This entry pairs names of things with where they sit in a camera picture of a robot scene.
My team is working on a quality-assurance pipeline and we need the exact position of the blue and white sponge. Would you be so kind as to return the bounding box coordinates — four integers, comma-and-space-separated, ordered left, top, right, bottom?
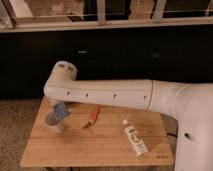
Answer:
53, 103, 70, 121

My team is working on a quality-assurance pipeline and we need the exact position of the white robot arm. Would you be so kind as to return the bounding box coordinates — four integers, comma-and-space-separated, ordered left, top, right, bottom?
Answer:
44, 61, 213, 171

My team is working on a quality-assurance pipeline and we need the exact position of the white ceramic cup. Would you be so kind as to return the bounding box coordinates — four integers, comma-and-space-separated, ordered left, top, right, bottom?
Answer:
44, 112, 65, 133

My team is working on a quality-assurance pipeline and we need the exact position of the orange toy carrot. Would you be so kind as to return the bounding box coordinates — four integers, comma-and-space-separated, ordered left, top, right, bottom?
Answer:
83, 105, 101, 128

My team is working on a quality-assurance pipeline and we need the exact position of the wooden board table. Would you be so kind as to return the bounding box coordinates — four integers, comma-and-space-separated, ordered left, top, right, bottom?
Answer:
20, 100, 174, 167

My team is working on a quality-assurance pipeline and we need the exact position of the white plastic bottle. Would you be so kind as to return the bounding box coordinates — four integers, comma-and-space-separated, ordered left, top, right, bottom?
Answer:
122, 120, 148, 156

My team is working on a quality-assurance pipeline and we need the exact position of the dark cabinet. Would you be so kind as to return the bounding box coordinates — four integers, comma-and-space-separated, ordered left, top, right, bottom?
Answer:
0, 25, 213, 99

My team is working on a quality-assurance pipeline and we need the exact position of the black cable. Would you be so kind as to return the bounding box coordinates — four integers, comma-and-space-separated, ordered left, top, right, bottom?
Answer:
165, 132, 179, 138

